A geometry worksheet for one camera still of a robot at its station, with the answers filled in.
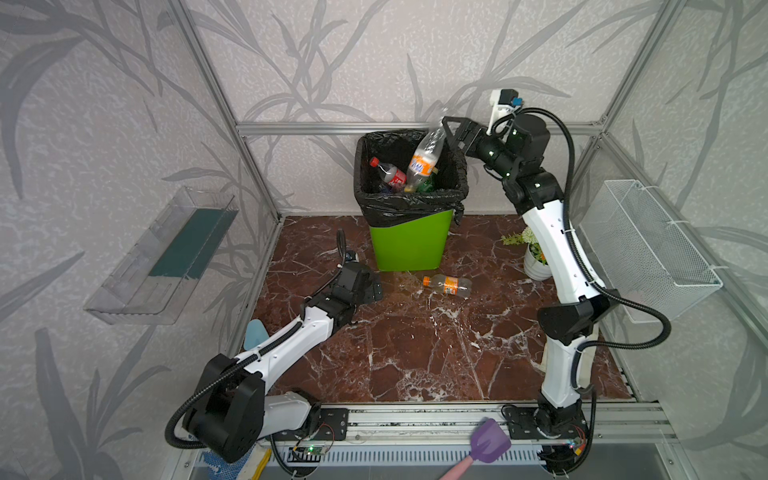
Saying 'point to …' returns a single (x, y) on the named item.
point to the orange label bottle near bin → (448, 284)
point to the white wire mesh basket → (638, 253)
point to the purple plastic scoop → (488, 442)
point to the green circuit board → (305, 453)
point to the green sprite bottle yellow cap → (426, 186)
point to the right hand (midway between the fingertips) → (459, 111)
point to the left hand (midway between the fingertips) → (369, 274)
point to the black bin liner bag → (381, 204)
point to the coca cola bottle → (392, 175)
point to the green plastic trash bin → (413, 245)
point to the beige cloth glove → (586, 359)
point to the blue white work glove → (224, 470)
